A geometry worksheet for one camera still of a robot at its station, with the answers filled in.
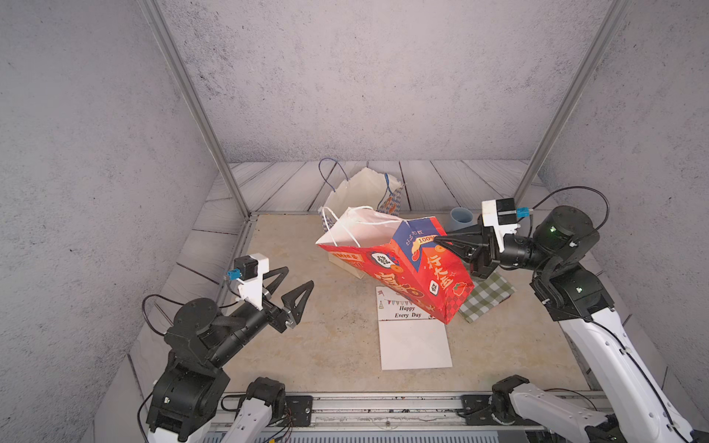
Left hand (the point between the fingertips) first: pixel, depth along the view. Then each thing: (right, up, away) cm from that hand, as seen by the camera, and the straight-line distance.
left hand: (303, 279), depth 55 cm
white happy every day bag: (+26, -22, +31) cm, 46 cm away
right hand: (+25, +7, -5) cm, 27 cm away
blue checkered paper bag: (+13, +26, +55) cm, 63 cm away
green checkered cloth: (+54, -12, +41) cm, 69 cm away
